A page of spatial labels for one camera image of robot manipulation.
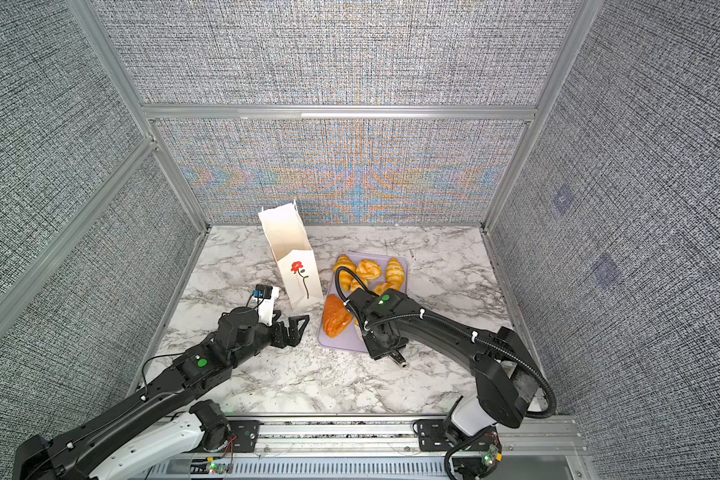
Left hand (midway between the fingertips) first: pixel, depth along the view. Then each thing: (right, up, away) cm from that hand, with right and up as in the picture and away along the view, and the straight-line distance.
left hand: (296, 316), depth 76 cm
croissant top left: (+11, +8, +25) cm, 28 cm away
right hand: (+22, -10, +4) cm, 25 cm away
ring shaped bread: (+23, +5, +21) cm, 32 cm away
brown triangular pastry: (+9, -3, +14) cm, 17 cm away
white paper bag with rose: (-7, +24, +19) cm, 31 cm away
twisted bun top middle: (+19, +11, +26) cm, 34 cm away
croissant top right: (+28, +9, +24) cm, 38 cm away
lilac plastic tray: (+14, -10, +14) cm, 22 cm away
